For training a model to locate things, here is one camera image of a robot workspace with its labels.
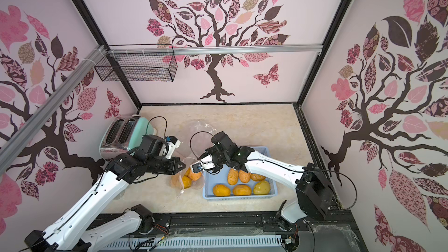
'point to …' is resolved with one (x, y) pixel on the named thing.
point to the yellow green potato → (262, 188)
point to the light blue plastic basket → (216, 186)
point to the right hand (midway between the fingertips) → (199, 155)
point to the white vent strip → (230, 243)
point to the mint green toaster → (123, 135)
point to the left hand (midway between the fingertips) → (183, 170)
